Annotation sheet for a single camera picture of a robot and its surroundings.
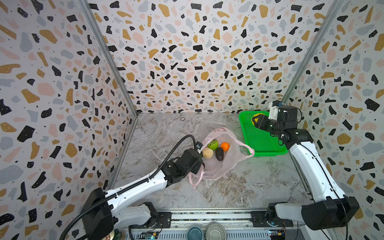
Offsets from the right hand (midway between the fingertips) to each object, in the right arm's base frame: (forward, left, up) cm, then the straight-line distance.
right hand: (255, 116), depth 75 cm
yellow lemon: (-4, 0, +2) cm, 4 cm away
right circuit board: (-46, -10, -34) cm, 58 cm away
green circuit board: (-47, +51, -32) cm, 77 cm away
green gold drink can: (-48, +62, -22) cm, 81 cm away
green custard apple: (0, +19, -27) cm, 33 cm away
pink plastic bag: (-14, +19, -32) cm, 40 cm away
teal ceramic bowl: (-46, +30, -32) cm, 64 cm away
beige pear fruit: (-6, +23, -27) cm, 36 cm away
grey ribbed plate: (-46, +19, -32) cm, 59 cm away
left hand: (-15, +29, -16) cm, 36 cm away
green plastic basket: (+7, -15, -34) cm, 38 cm away
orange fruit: (0, +11, -29) cm, 31 cm away
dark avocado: (-5, +15, -30) cm, 34 cm away
